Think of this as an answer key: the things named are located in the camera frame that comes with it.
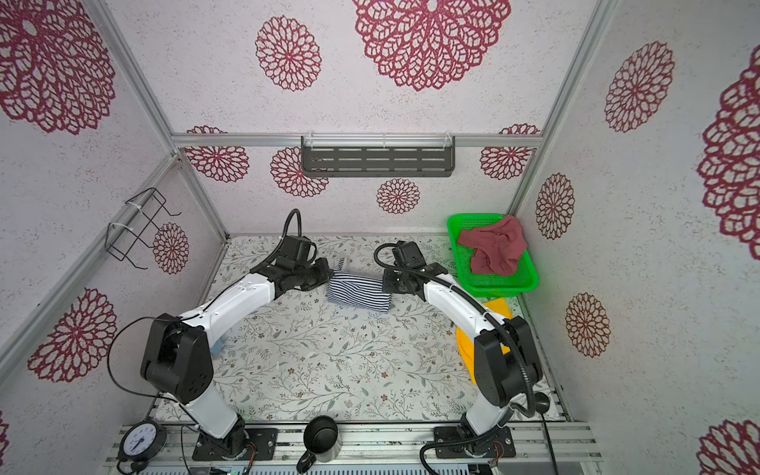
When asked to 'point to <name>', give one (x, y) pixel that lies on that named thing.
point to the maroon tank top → (498, 246)
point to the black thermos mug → (322, 440)
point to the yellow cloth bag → (466, 343)
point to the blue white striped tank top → (358, 292)
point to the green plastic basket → (522, 278)
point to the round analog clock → (142, 441)
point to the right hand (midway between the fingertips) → (386, 277)
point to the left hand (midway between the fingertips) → (334, 272)
